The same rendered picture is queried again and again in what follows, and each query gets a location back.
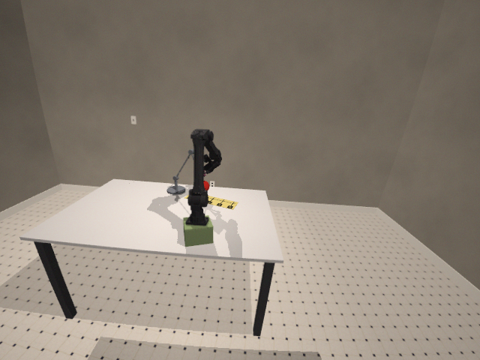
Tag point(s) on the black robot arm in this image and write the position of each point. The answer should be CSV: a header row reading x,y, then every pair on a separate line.
x,y
198,197

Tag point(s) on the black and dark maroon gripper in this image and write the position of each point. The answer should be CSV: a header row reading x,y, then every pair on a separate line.
x,y
209,170

